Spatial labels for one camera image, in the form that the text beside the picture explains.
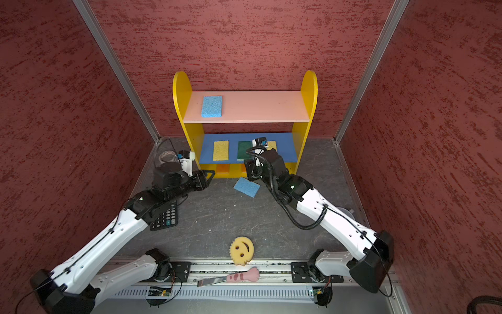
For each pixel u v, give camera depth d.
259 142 0.60
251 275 0.72
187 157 0.64
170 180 0.53
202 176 0.64
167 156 1.13
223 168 1.06
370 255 0.39
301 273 0.74
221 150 0.95
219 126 1.20
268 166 0.49
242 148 0.95
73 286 0.38
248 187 0.98
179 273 0.74
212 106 0.74
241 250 0.78
